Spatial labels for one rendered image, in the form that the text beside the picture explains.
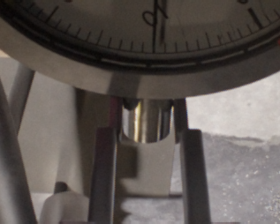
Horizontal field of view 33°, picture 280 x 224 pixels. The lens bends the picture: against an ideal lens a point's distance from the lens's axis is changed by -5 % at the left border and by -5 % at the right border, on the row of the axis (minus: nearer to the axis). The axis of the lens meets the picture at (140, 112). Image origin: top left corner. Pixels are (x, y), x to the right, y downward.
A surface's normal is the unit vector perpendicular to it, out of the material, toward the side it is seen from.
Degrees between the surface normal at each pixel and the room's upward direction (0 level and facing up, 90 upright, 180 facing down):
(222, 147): 0
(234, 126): 0
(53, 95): 0
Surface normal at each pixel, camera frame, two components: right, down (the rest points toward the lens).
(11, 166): 0.66, -0.07
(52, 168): 0.00, 0.65
